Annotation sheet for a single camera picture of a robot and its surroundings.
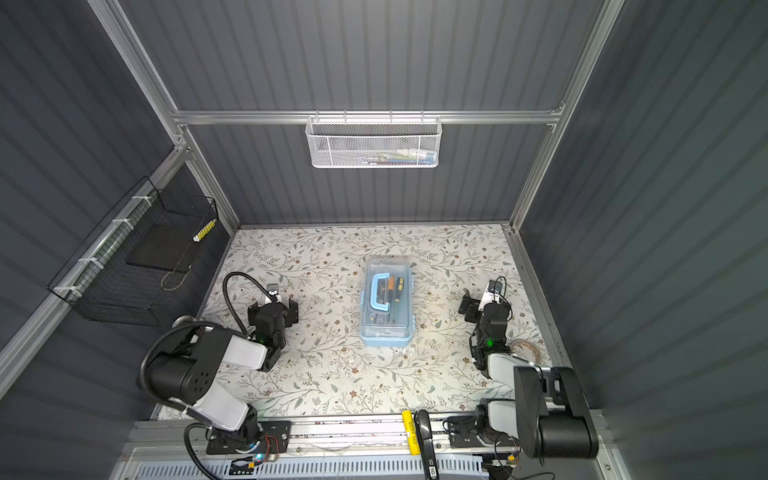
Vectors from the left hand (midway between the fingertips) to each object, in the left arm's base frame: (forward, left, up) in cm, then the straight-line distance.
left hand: (272, 303), depth 93 cm
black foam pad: (+3, +20, +25) cm, 32 cm away
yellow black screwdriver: (-1, -40, +5) cm, 40 cm away
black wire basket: (-10, +27, +28) cm, 40 cm away
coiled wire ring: (-21, -79, -2) cm, 82 cm away
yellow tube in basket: (+9, +14, +23) cm, 28 cm away
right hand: (-5, -67, +6) cm, 67 cm away
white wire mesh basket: (+66, -35, +18) cm, 76 cm away
